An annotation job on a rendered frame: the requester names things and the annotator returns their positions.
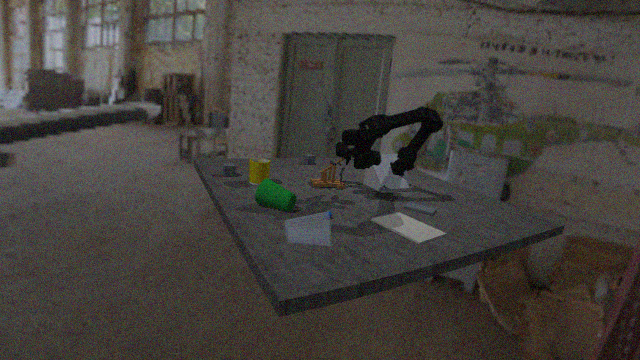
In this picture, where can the yellow cup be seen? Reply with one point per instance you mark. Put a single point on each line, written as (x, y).
(258, 170)

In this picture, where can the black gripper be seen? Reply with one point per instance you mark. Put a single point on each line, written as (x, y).
(345, 152)

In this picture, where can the green plastic cup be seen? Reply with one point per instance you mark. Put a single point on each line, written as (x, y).
(273, 195)

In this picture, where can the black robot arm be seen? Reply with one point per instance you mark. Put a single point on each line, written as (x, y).
(380, 125)

